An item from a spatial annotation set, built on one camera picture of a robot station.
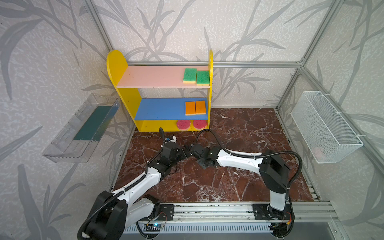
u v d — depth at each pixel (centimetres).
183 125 104
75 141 63
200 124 108
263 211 74
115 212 40
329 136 63
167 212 74
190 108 100
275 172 47
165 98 119
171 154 63
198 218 73
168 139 77
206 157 63
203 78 77
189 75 79
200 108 98
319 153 72
